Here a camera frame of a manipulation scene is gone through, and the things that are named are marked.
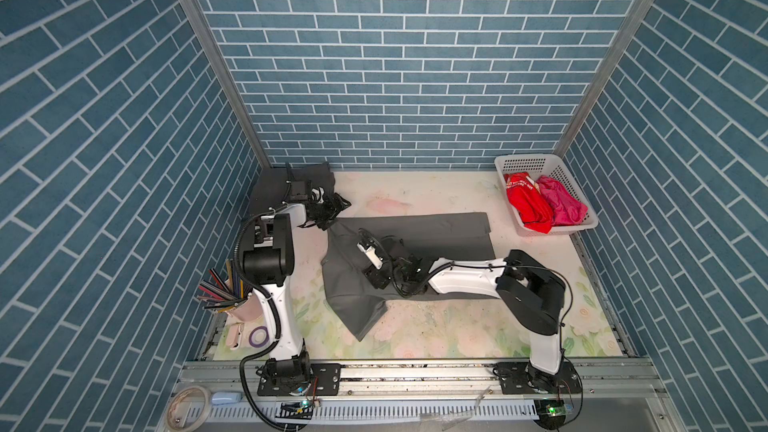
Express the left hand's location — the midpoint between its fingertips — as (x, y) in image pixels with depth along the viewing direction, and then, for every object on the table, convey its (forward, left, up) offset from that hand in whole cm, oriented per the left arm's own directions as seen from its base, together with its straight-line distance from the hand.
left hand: (343, 208), depth 104 cm
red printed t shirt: (-7, -63, +7) cm, 64 cm away
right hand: (-21, -10, +2) cm, 24 cm away
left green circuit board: (-57, +7, -6) cm, 58 cm away
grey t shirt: (-33, -7, -5) cm, 34 cm away
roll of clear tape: (-56, +32, -6) cm, 65 cm away
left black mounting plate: (-51, 0, -5) cm, 51 cm away
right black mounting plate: (-52, -48, -3) cm, 71 cm away
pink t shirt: (-6, -75, +5) cm, 76 cm away
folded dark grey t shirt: (+9, +28, 0) cm, 29 cm away
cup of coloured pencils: (-32, +26, +4) cm, 42 cm away
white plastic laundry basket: (+16, -79, +5) cm, 80 cm away
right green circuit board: (-59, -54, -4) cm, 81 cm away
